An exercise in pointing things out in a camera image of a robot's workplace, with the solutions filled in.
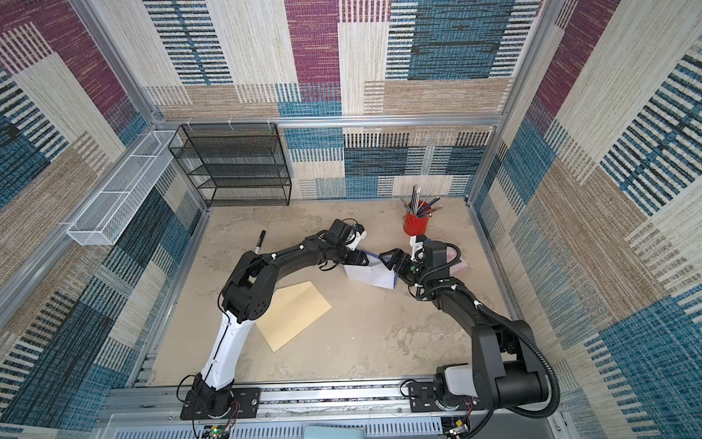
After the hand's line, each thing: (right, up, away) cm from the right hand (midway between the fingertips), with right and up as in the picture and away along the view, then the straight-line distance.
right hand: (389, 264), depth 88 cm
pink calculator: (+14, +5, -17) cm, 22 cm away
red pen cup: (+12, +13, +20) cm, 27 cm away
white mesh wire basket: (-75, +15, -16) cm, 78 cm away
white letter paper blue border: (-4, -2, 0) cm, 5 cm away
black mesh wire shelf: (-57, +36, +20) cm, 71 cm away
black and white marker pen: (-48, +6, +20) cm, 52 cm away
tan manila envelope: (-32, -15, +2) cm, 35 cm away
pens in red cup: (+15, +19, +17) cm, 30 cm away
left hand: (-7, -1, +13) cm, 15 cm away
